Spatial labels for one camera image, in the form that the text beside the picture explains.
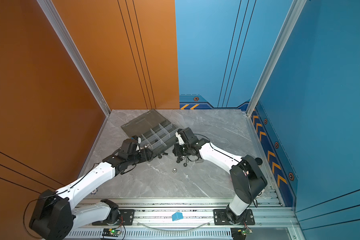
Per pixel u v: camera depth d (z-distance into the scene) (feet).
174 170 2.92
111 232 2.33
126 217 2.42
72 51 2.78
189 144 2.19
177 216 2.37
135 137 2.54
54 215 1.32
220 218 2.38
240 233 2.29
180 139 2.34
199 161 3.03
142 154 2.47
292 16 2.37
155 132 3.36
